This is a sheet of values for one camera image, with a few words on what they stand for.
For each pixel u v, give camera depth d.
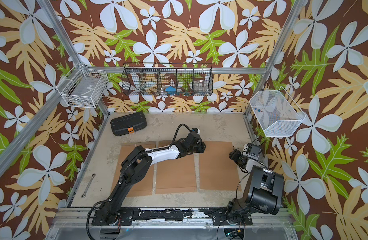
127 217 0.74
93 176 0.88
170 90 0.93
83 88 0.86
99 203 0.66
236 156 0.84
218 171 0.93
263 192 0.46
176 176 0.88
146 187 0.81
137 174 0.56
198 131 0.88
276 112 0.82
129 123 1.08
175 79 0.91
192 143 0.76
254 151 0.73
